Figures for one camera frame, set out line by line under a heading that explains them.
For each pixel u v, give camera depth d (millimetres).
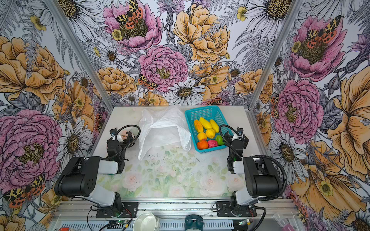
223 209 741
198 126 1042
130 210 736
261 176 465
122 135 815
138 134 734
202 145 919
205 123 1052
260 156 526
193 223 639
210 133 992
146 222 706
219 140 959
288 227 684
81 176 461
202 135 965
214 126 1050
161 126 868
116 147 715
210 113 1118
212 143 938
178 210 760
